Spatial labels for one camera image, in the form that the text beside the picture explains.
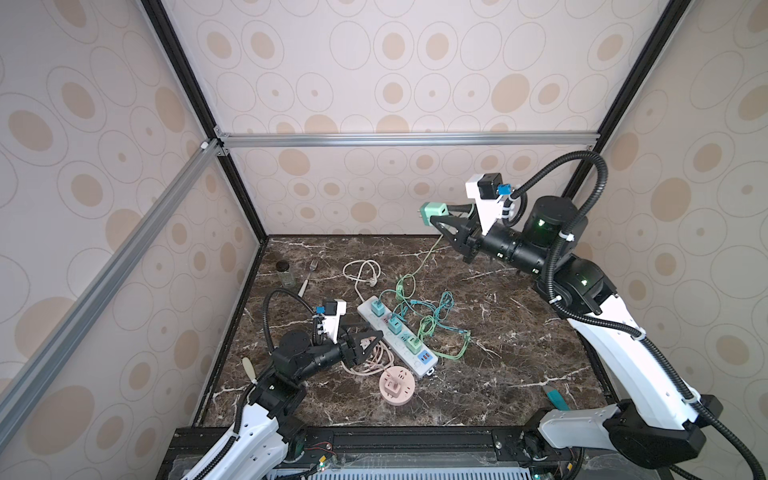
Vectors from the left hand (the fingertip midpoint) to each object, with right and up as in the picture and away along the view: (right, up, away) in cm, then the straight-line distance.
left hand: (382, 335), depth 67 cm
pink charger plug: (+2, -16, +9) cm, 18 cm away
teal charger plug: (-2, +2, +25) cm, 25 cm away
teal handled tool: (+47, -21, +14) cm, 53 cm away
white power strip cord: (-10, +10, +39) cm, 42 cm away
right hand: (+11, +25, -13) cm, 30 cm away
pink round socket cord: (-1, -12, +21) cm, 24 cm away
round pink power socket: (+5, -15, +16) cm, 23 cm away
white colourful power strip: (+10, -11, +19) cm, 24 cm away
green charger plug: (+8, -7, +17) cm, 20 cm away
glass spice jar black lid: (-34, +12, +33) cm, 49 cm away
